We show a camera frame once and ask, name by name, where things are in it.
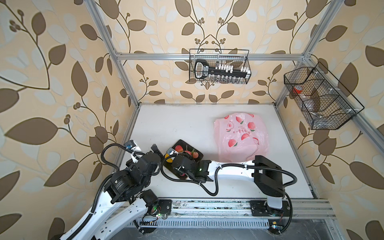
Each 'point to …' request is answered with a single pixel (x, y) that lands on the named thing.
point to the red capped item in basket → (297, 89)
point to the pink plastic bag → (241, 137)
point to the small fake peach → (195, 155)
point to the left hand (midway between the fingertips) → (151, 150)
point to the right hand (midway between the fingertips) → (177, 157)
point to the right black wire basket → (324, 102)
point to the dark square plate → (186, 147)
